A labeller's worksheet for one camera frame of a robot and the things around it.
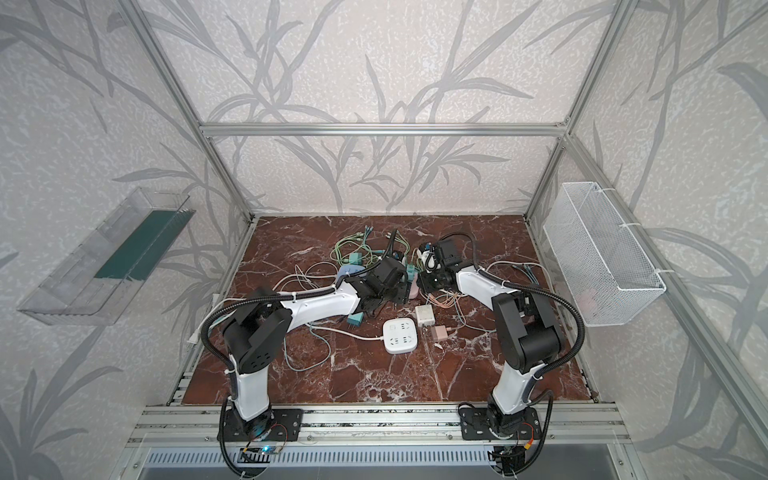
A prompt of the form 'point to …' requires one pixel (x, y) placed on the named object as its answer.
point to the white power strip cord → (346, 333)
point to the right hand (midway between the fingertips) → (424, 271)
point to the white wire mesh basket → (608, 273)
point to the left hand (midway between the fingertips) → (407, 278)
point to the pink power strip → (414, 289)
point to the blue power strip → (348, 269)
